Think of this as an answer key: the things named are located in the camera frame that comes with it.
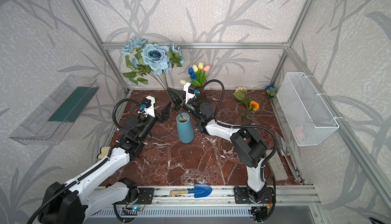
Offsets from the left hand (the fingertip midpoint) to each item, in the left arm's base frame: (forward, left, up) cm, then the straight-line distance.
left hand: (164, 100), depth 71 cm
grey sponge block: (-21, -58, -29) cm, 68 cm away
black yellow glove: (-11, +40, -34) cm, 53 cm away
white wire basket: (-13, -62, +3) cm, 63 cm away
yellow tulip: (+30, -17, -1) cm, 34 cm away
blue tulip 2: (+23, -13, -4) cm, 26 cm away
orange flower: (+21, -55, -29) cm, 66 cm away
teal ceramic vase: (-5, -9, -23) cm, 25 cm away
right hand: (+2, -3, +6) cm, 7 cm away
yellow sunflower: (+29, -45, -27) cm, 60 cm away
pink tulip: (+30, -21, -4) cm, 36 cm away
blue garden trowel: (-32, -17, -33) cm, 49 cm away
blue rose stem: (+34, -71, -28) cm, 83 cm away
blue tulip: (+27, -11, -3) cm, 29 cm away
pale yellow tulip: (+22, -6, -8) cm, 24 cm away
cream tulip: (+28, -13, -2) cm, 31 cm away
